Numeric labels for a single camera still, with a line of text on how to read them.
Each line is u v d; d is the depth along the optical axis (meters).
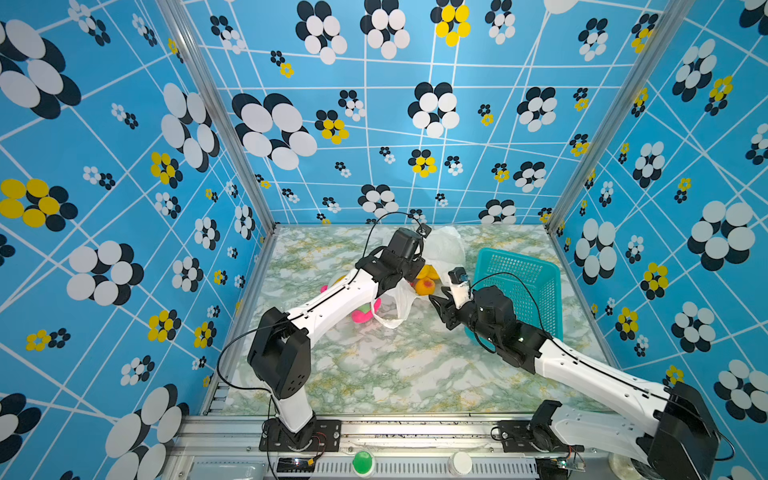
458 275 0.64
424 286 0.96
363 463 0.63
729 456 0.41
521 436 0.72
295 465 0.72
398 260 0.63
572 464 0.68
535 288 1.01
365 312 0.91
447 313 0.67
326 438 0.72
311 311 0.49
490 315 0.58
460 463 0.64
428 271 0.77
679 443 0.38
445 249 0.90
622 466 0.68
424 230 0.71
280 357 0.45
